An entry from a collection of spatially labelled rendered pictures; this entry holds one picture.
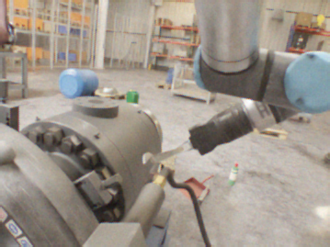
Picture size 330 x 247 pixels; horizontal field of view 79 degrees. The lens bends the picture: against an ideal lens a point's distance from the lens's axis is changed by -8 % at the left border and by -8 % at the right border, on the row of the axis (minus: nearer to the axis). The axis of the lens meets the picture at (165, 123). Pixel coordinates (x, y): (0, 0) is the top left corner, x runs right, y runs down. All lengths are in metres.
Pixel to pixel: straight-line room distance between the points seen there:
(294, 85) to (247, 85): 0.07
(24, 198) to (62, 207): 0.07
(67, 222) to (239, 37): 0.43
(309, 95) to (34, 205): 0.50
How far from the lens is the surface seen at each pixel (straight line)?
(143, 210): 0.56
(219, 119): 0.50
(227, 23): 0.26
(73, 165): 0.85
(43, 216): 0.48
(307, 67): 0.36
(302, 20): 15.62
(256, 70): 0.36
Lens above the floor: 1.17
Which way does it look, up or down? 17 degrees down
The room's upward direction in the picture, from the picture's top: 9 degrees clockwise
